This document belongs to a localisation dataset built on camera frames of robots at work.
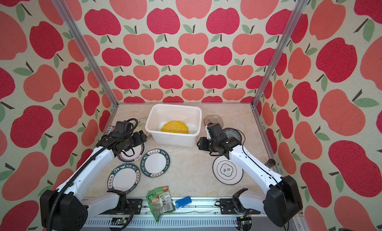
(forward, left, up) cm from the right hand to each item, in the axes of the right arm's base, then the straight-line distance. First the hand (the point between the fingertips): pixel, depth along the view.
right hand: (200, 146), depth 81 cm
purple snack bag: (+12, +64, -9) cm, 65 cm away
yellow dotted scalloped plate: (+20, +18, -12) cm, 30 cm away
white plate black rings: (-7, -16, -14) cm, 23 cm away
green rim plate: (-17, +43, -14) cm, 48 cm away
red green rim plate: (-12, +32, +9) cm, 35 cm away
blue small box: (-26, +7, -12) cm, 29 cm away
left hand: (0, +33, +1) cm, 33 cm away
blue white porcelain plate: (+21, -22, -14) cm, 34 cm away
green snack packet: (-27, +19, -12) cm, 35 cm away
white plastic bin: (+22, +31, -1) cm, 38 cm away
